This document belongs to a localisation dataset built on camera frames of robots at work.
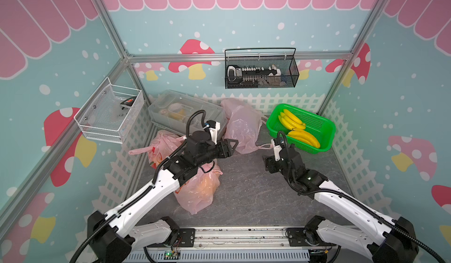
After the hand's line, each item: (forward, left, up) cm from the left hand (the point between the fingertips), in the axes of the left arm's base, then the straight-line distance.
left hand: (232, 146), depth 71 cm
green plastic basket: (+31, -57, -25) cm, 69 cm away
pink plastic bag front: (+8, +33, -11) cm, 36 cm away
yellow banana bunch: (+32, -36, -20) cm, 52 cm away
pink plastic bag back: (+20, -6, -10) cm, 23 cm away
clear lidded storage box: (+29, +35, -9) cm, 46 cm away
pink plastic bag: (-14, +15, -17) cm, 26 cm away
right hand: (+2, -17, -10) cm, 19 cm away
